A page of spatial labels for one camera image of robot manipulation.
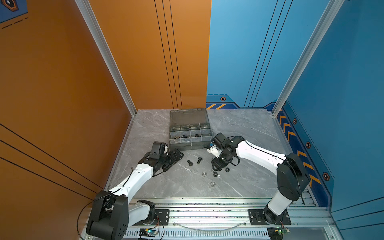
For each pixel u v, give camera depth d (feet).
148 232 2.32
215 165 2.45
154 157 2.20
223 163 2.43
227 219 2.47
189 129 3.39
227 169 2.93
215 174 2.86
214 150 2.59
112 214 1.33
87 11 2.31
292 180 1.53
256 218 2.38
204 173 2.85
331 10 2.32
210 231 2.32
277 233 2.29
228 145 2.08
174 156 2.54
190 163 2.99
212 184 2.73
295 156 3.17
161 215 2.44
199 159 3.05
